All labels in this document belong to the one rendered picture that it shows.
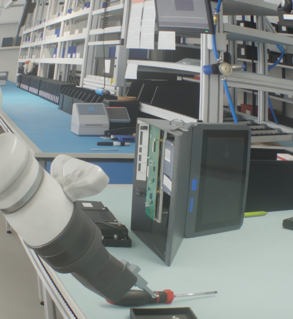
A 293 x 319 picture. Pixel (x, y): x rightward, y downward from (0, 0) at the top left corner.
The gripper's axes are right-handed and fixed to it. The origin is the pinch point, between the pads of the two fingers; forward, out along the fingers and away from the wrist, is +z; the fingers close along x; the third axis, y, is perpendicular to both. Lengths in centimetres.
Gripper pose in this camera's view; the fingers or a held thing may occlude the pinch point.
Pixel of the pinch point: (153, 296)
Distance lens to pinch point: 83.0
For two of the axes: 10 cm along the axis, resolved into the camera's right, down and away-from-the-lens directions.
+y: -6.2, 7.2, -3.0
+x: 5.7, 1.6, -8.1
